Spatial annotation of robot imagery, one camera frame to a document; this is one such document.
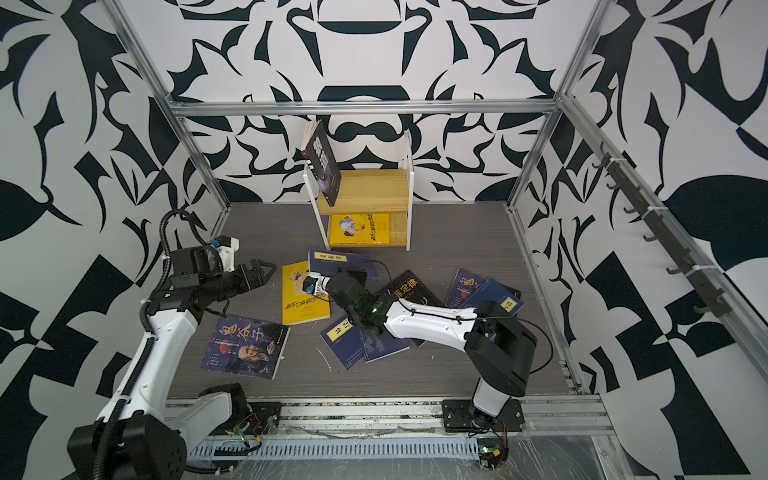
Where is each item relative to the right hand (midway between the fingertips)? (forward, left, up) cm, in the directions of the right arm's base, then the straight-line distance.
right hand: (349, 262), depth 81 cm
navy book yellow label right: (0, -43, -18) cm, 46 cm away
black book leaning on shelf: (+26, +9, +17) cm, 32 cm away
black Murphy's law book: (+3, -16, -18) cm, 25 cm away
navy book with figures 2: (-16, -8, -18) cm, 25 cm away
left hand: (-2, +22, +1) cm, 23 cm away
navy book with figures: (+1, +6, -1) cm, 6 cm away
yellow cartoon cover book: (-4, +17, -17) cm, 24 cm away
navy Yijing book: (-14, +3, -18) cm, 23 cm away
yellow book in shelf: (+23, -1, -14) cm, 27 cm away
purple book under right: (+3, -35, -18) cm, 39 cm away
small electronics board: (-40, -34, -21) cm, 57 cm away
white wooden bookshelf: (+25, -4, +1) cm, 26 cm away
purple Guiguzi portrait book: (-16, +30, -17) cm, 39 cm away
